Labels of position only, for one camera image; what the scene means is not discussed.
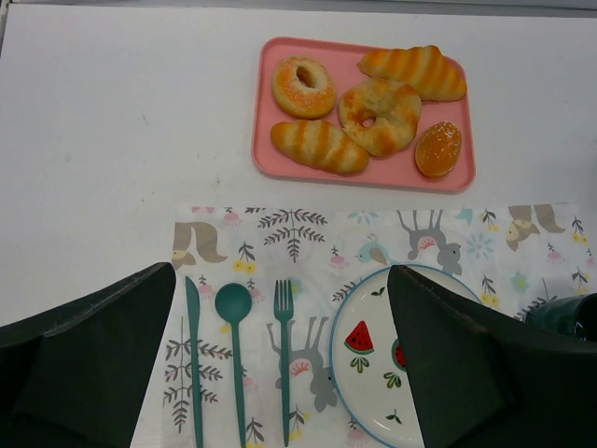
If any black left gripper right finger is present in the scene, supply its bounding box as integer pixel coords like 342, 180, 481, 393
388, 265, 596, 447

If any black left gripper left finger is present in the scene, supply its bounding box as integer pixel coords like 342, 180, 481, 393
1, 262, 175, 447

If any striped bread roll lower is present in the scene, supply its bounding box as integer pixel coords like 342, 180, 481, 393
270, 119, 369, 175

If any striped bread roll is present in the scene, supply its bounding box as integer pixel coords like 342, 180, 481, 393
270, 119, 369, 175
357, 45, 467, 102

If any striped bread roll upper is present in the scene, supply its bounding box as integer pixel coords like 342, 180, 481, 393
357, 45, 467, 102

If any dark green mug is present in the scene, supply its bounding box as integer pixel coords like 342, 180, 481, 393
522, 293, 596, 343

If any white watermelon pattern plate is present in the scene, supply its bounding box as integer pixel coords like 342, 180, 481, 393
329, 263, 484, 448

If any patterned paper placemat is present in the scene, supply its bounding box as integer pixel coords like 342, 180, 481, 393
160, 203, 596, 447

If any teal plastic knife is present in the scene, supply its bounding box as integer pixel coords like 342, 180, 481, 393
185, 276, 203, 448

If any teal plastic spoon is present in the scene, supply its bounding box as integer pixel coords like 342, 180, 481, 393
215, 283, 252, 448

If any teal plastic fork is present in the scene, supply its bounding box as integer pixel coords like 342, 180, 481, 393
274, 280, 294, 447

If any small glazed oval bun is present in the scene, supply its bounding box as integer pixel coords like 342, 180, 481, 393
414, 121, 463, 178

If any pink plastic tray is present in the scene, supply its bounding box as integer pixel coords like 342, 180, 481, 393
251, 36, 476, 193

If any twisted ring pastry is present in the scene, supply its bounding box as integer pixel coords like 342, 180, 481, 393
339, 77, 423, 158

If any sugared ring donut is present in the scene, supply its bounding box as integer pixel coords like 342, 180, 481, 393
271, 56, 337, 119

